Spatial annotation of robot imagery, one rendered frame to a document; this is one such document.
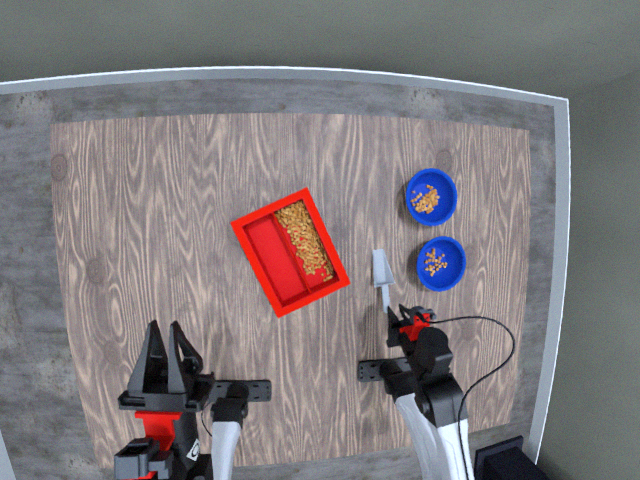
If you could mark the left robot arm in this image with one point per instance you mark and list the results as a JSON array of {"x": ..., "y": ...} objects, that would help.
[{"x": 142, "y": 455}]

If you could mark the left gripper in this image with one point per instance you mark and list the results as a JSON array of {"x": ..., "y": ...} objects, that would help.
[{"x": 162, "y": 404}]

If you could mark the blue bowl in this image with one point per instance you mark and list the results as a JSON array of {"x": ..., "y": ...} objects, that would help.
[
  {"x": 445, "y": 278},
  {"x": 446, "y": 191}
]

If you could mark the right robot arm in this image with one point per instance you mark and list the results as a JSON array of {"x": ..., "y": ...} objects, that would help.
[{"x": 439, "y": 402}]

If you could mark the red divided box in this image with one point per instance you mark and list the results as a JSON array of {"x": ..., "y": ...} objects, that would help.
[{"x": 277, "y": 266}]

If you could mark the light blue plastic scoop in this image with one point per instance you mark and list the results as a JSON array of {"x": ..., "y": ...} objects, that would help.
[{"x": 382, "y": 275}]

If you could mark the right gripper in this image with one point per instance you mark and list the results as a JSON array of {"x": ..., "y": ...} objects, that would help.
[{"x": 397, "y": 336}]

